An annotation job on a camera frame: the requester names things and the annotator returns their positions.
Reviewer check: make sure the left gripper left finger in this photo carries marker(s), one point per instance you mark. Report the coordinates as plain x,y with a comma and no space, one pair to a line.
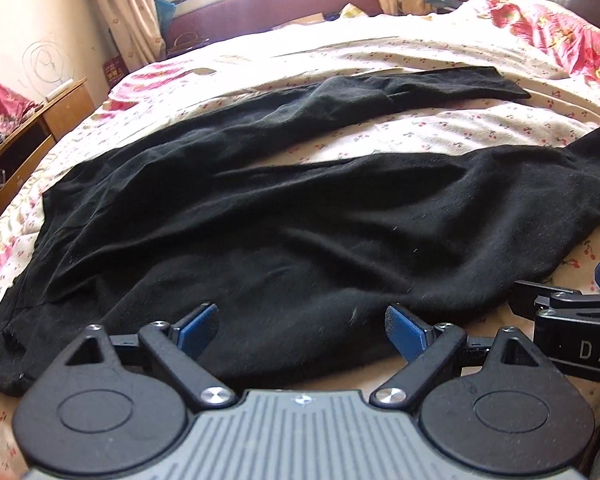
110,405

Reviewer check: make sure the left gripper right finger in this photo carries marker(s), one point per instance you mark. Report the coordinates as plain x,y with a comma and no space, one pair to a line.
480,407

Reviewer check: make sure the black pants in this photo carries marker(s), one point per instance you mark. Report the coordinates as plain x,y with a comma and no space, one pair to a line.
301,260

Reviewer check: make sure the pink floral quilt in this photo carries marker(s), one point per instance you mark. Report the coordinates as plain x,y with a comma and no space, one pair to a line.
570,41

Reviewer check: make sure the wooden bedside desk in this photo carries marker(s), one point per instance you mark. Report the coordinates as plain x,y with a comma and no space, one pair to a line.
23,150

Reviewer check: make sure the pink cloth on desk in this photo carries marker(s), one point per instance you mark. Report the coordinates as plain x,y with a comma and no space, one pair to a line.
15,109

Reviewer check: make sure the maroon headboard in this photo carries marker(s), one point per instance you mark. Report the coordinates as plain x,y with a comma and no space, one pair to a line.
231,18

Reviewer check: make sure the beige left curtain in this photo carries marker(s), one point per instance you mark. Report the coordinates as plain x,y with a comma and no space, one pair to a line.
135,28

